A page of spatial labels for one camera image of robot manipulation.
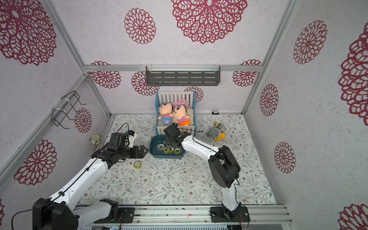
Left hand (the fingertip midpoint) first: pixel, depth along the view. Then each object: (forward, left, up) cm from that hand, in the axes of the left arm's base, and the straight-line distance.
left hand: (141, 151), depth 82 cm
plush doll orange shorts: (+32, -22, -1) cm, 39 cm away
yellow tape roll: (-2, +6, -14) cm, 15 cm away
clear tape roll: (+10, -8, -12) cm, 17 cm away
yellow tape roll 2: (+8, -12, -13) cm, 19 cm away
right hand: (+9, -19, -5) cm, 22 cm away
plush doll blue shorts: (+35, -11, -2) cm, 37 cm away
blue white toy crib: (+46, -9, +1) cm, 47 cm away
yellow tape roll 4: (+7, -20, -13) cm, 26 cm away
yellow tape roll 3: (+8, -16, -13) cm, 22 cm away
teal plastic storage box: (+15, -5, -12) cm, 20 cm away
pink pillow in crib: (+45, -23, -3) cm, 51 cm away
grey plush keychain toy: (+19, -47, -8) cm, 52 cm away
